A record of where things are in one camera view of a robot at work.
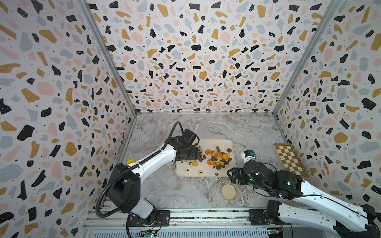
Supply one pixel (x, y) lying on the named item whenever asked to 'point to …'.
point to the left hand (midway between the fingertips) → (195, 154)
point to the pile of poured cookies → (219, 159)
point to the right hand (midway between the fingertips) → (233, 174)
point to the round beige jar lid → (228, 191)
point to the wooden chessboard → (289, 159)
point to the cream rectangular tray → (225, 145)
